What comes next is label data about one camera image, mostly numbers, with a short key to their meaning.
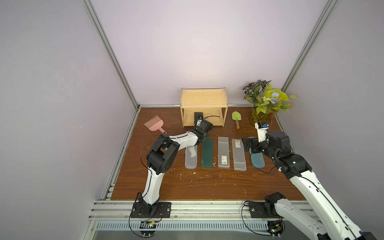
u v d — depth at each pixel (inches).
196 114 43.3
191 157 36.1
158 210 28.6
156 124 43.3
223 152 36.6
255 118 43.3
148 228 28.1
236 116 44.5
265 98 36.4
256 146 24.6
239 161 34.1
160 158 21.0
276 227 27.5
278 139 20.4
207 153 36.4
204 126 30.9
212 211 29.2
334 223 15.1
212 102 37.2
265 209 28.0
